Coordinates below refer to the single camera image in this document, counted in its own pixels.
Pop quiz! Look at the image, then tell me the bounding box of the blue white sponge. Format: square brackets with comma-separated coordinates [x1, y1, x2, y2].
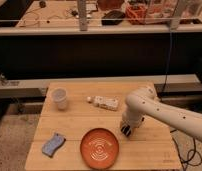
[41, 133, 66, 157]

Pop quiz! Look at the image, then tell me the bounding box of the clear plastic cup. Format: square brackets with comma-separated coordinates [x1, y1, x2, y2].
[51, 88, 68, 110]

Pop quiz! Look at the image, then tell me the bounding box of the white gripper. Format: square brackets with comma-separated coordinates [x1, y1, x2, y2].
[121, 112, 144, 129]

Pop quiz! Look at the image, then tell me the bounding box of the orange crate on bench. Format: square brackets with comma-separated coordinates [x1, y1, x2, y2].
[125, 5, 146, 25]

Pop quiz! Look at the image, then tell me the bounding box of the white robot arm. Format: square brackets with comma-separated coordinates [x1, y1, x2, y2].
[120, 87, 202, 142]

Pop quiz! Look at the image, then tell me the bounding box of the black cable on floor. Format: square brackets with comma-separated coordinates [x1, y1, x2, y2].
[170, 128, 202, 171]

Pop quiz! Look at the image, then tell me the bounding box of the black bag on bench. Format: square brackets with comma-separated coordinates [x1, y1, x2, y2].
[101, 10, 125, 26]

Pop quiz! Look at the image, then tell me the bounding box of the white plastic bottle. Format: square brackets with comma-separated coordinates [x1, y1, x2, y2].
[87, 96, 119, 111]

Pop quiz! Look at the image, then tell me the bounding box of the orange ridged plate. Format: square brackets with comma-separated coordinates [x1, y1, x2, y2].
[80, 128, 119, 170]

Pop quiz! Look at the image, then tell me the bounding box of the grey metal post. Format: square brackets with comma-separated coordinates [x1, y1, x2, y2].
[77, 0, 88, 31]

